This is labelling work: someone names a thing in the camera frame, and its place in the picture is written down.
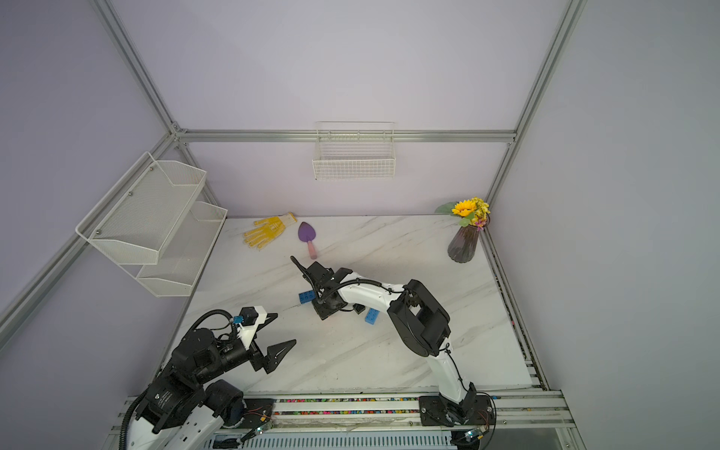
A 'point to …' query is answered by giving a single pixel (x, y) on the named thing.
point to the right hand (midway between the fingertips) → (330, 310)
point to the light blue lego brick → (371, 316)
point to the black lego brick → (359, 307)
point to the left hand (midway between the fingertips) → (283, 332)
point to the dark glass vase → (462, 247)
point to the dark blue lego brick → (307, 296)
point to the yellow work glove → (268, 231)
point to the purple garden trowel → (307, 233)
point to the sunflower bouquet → (473, 212)
